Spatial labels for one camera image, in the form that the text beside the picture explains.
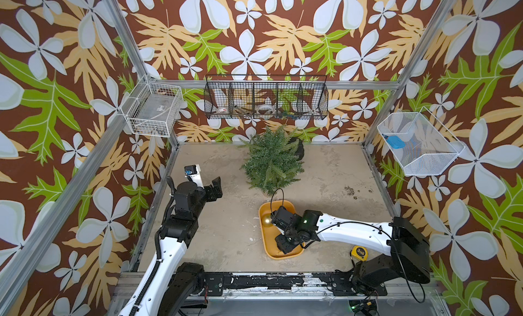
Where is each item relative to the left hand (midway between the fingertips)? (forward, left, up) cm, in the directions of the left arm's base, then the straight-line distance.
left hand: (210, 177), depth 77 cm
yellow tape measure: (-21, -59, -22) cm, 67 cm away
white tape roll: (+39, -22, +3) cm, 45 cm away
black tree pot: (+31, -42, -19) cm, 55 cm away
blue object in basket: (+18, -78, +2) cm, 80 cm away
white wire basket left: (+29, +27, +11) cm, 41 cm away
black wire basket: (+44, -22, +7) cm, 49 cm away
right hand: (-19, -27, -19) cm, 38 cm away
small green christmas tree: (+4, -24, +4) cm, 25 cm away
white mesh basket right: (+11, -85, +7) cm, 86 cm away
